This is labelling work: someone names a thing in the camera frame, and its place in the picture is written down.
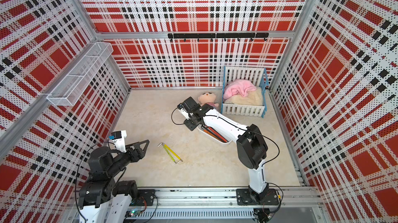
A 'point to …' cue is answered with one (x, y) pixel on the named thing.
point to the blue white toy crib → (259, 77)
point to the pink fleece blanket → (240, 86)
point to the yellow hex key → (170, 150)
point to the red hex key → (216, 133)
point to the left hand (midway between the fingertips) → (147, 142)
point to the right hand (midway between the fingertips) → (194, 120)
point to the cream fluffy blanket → (255, 98)
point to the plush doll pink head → (208, 98)
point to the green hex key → (170, 155)
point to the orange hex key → (213, 135)
